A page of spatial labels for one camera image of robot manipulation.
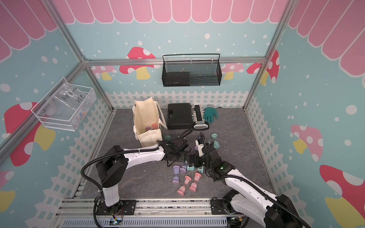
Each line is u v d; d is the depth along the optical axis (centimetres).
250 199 48
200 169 85
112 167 48
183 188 79
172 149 68
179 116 106
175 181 81
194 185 80
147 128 105
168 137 99
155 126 106
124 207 73
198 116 113
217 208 74
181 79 92
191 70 94
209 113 117
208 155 59
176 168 85
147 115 101
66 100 71
